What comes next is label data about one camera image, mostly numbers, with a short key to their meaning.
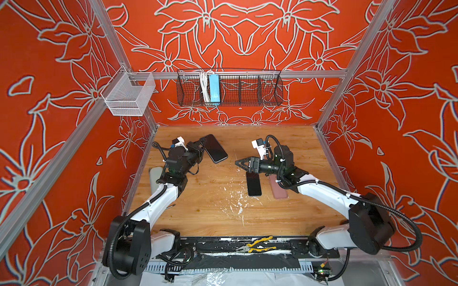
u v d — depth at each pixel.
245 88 0.97
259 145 0.71
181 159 0.61
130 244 0.41
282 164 0.61
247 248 0.73
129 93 0.93
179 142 0.74
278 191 0.88
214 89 0.90
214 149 0.76
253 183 0.92
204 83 0.88
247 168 0.67
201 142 0.77
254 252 0.73
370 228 0.43
